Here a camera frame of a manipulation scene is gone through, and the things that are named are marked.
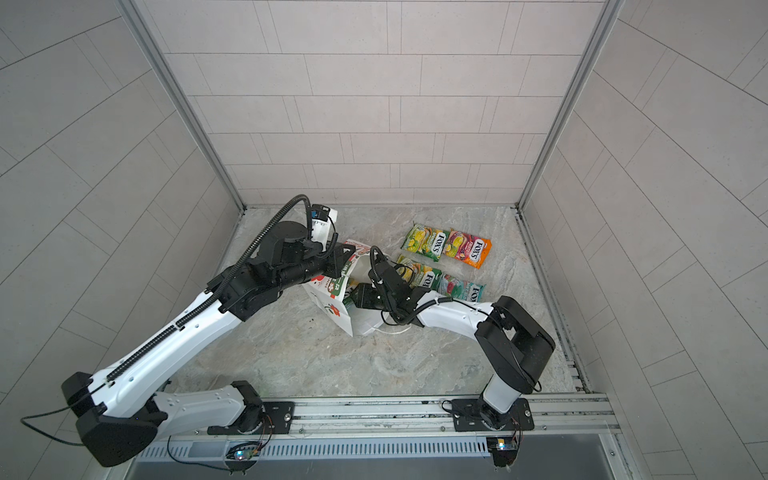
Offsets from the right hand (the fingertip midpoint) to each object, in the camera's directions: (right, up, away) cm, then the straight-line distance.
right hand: (353, 298), depth 83 cm
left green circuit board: (-20, -29, -19) cm, 40 cm away
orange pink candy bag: (+36, +13, +19) cm, 43 cm away
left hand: (+5, +15, -18) cm, 24 cm away
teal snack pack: (+32, +1, +8) cm, 33 cm away
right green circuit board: (+37, -32, -15) cm, 51 cm away
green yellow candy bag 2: (+21, +4, +11) cm, 24 cm away
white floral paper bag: (-4, +4, -10) cm, 11 cm away
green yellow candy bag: (+22, +15, +19) cm, 33 cm away
